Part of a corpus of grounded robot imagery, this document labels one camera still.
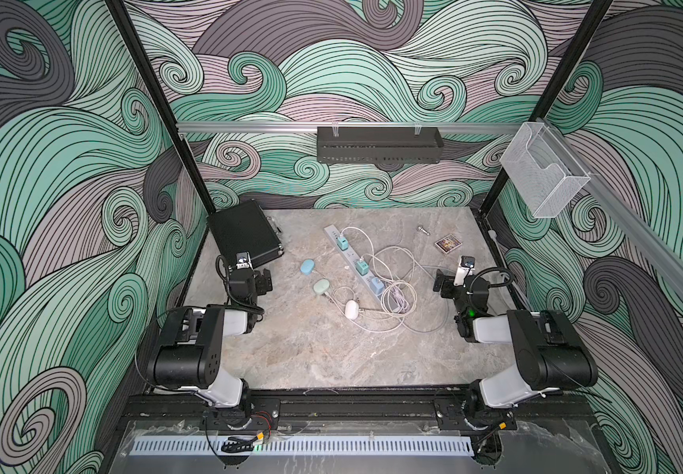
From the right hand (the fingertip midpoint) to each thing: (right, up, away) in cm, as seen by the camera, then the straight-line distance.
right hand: (451, 271), depth 93 cm
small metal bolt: (-4, +14, +21) cm, 26 cm away
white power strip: (-22, -9, -7) cm, 25 cm away
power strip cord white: (-16, -10, -3) cm, 19 cm away
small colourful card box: (+5, +9, +14) cm, 18 cm away
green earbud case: (-43, -5, +2) cm, 43 cm away
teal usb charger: (-29, +1, +2) cm, 29 cm away
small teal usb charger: (-35, +9, +8) cm, 37 cm away
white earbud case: (-33, -11, -3) cm, 35 cm away
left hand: (-66, +1, +1) cm, 66 cm away
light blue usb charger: (-24, -4, -2) cm, 25 cm away
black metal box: (-72, +15, +17) cm, 76 cm away
